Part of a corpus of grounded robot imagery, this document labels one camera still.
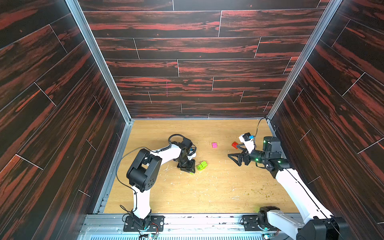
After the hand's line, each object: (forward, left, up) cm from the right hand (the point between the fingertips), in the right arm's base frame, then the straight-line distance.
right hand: (236, 148), depth 80 cm
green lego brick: (-3, +19, -17) cm, 25 cm away
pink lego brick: (+15, +9, -19) cm, 26 cm away
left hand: (-6, +23, -18) cm, 30 cm away
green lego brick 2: (-1, +17, -16) cm, 24 cm away
